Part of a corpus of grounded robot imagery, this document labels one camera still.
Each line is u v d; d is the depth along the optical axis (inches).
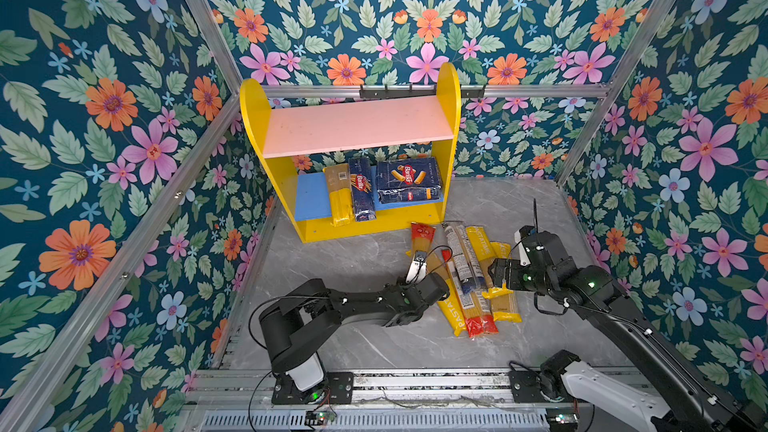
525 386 28.9
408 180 36.5
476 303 33.1
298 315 20.2
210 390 29.6
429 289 26.2
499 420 27.7
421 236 37.7
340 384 29.2
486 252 36.9
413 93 35.7
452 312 33.1
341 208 35.0
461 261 35.7
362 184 37.4
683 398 15.5
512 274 25.1
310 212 36.0
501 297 33.9
